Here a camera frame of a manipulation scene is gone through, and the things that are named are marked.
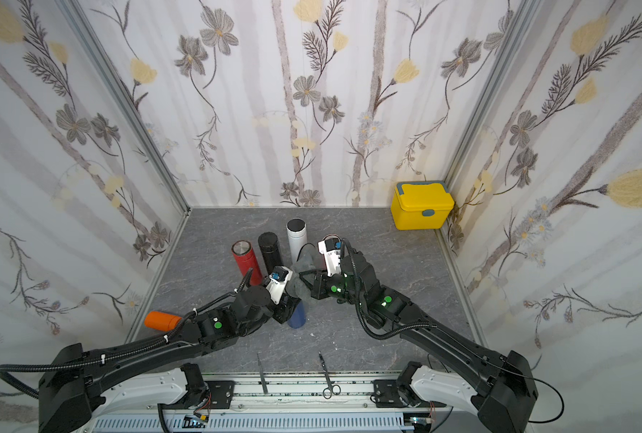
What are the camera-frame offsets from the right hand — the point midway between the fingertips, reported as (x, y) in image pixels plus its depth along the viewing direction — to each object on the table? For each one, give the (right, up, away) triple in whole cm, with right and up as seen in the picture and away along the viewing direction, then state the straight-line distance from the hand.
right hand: (303, 278), depth 67 cm
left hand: (-2, -5, +9) cm, 11 cm away
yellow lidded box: (+44, +23, +39) cm, 63 cm away
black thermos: (-12, +6, +19) cm, 23 cm away
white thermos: (-4, +10, +20) cm, 23 cm away
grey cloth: (+1, +4, +2) cm, 5 cm away
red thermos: (-19, +3, +15) cm, 24 cm away
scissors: (+8, -33, +9) cm, 35 cm away
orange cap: (-47, -17, +17) cm, 52 cm away
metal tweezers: (-11, -33, +8) cm, 36 cm away
